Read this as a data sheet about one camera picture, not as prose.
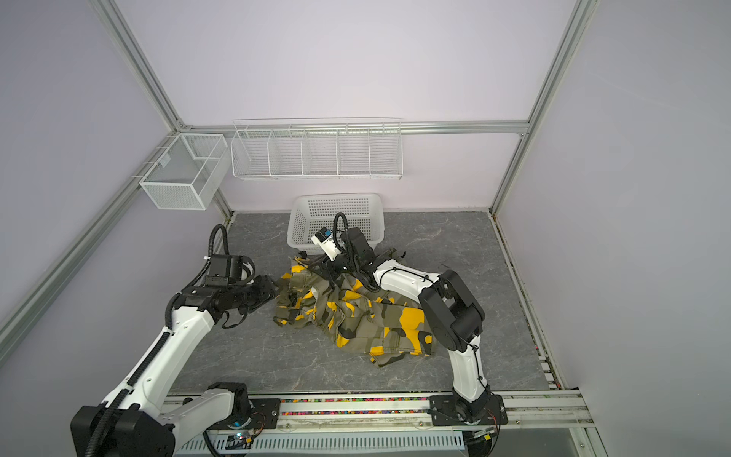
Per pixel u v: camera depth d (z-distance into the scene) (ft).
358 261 2.36
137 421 1.22
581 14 2.31
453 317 1.67
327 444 5.16
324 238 2.53
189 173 3.28
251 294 2.23
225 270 2.00
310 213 3.80
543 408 2.48
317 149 3.36
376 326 2.78
